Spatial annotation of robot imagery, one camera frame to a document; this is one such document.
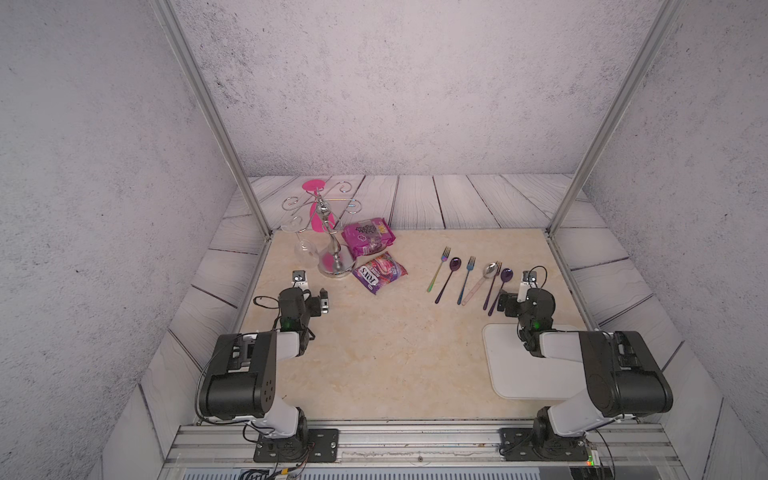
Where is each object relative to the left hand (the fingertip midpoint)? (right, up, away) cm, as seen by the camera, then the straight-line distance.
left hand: (311, 289), depth 95 cm
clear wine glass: (-1, +11, -1) cm, 11 cm away
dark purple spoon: (+65, +3, +10) cm, 66 cm away
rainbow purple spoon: (+48, +7, +16) cm, 51 cm away
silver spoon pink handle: (+60, +5, +13) cm, 61 cm away
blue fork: (+54, +7, +16) cm, 57 cm away
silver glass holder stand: (+4, +9, +16) cm, 19 cm away
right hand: (+65, 0, -1) cm, 65 cm away
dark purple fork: (+63, +6, +13) cm, 65 cm away
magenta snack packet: (+16, +17, +17) cm, 29 cm away
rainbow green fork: (+45, +9, +18) cm, 49 cm away
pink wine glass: (+3, +21, +1) cm, 22 cm away
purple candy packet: (+21, +5, +10) cm, 23 cm away
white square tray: (+60, -22, -10) cm, 65 cm away
